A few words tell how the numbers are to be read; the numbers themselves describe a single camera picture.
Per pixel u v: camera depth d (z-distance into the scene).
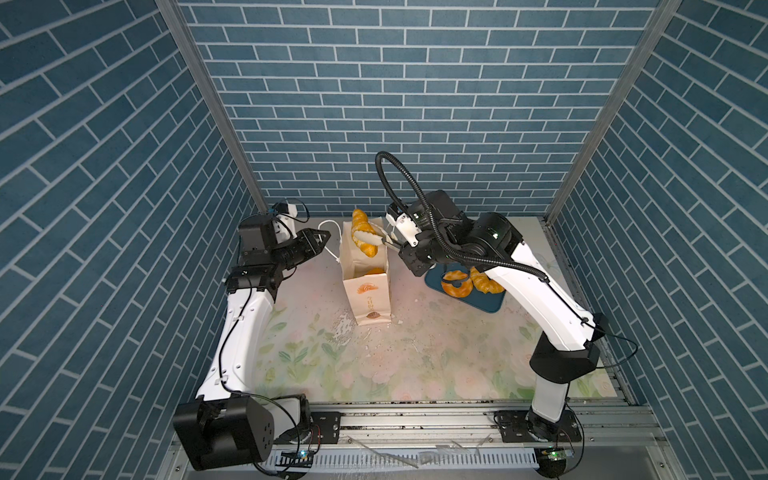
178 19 0.71
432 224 0.45
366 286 0.76
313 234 0.68
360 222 0.75
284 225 0.60
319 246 0.69
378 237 0.69
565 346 0.45
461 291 0.96
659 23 0.72
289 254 0.63
